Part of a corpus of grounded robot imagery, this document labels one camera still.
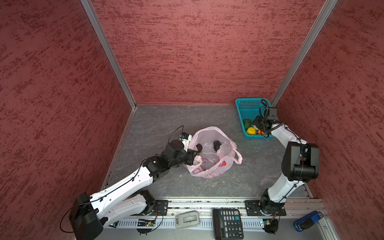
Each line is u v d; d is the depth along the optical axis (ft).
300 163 1.58
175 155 1.90
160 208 2.42
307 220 2.28
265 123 2.34
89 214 1.26
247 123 3.35
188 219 2.27
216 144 3.06
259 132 3.39
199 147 3.03
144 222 2.38
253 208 2.43
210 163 2.97
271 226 2.31
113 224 2.23
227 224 2.24
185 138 2.19
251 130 3.26
